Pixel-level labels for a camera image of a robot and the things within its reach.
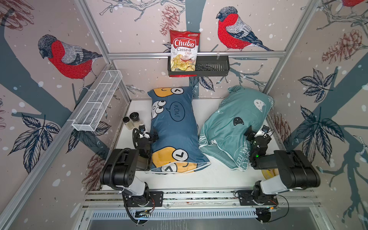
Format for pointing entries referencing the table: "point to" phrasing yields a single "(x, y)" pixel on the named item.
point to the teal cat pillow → (222, 138)
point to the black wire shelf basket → (201, 65)
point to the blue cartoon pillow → (177, 146)
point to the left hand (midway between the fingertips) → (148, 125)
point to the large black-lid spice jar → (135, 121)
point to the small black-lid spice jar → (127, 121)
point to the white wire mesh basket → (96, 101)
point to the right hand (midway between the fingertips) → (256, 127)
